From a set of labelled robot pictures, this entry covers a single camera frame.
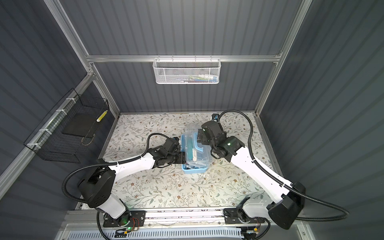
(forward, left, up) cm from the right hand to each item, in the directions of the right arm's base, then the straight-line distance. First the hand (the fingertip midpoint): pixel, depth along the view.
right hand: (208, 134), depth 76 cm
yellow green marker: (+10, +58, +4) cm, 59 cm away
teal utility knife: (-2, +10, -10) cm, 14 cm away
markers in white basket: (+38, +4, +9) cm, 39 cm away
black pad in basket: (+2, +63, +6) cm, 64 cm away
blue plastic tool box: (-6, +5, -13) cm, 15 cm away
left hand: (-3, +14, -18) cm, 23 cm away
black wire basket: (-3, +71, +5) cm, 71 cm away
